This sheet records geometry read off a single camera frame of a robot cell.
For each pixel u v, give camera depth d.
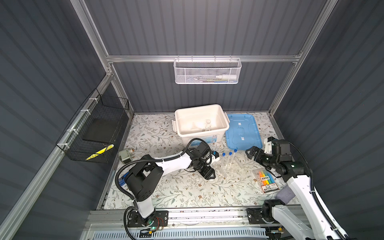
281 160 0.57
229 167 0.91
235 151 0.81
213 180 0.84
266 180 0.84
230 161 0.91
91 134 0.71
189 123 1.08
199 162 0.70
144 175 0.51
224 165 0.92
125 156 0.91
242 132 1.09
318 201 0.43
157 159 0.50
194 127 1.11
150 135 1.08
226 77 0.93
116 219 0.77
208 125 1.08
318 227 0.39
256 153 0.69
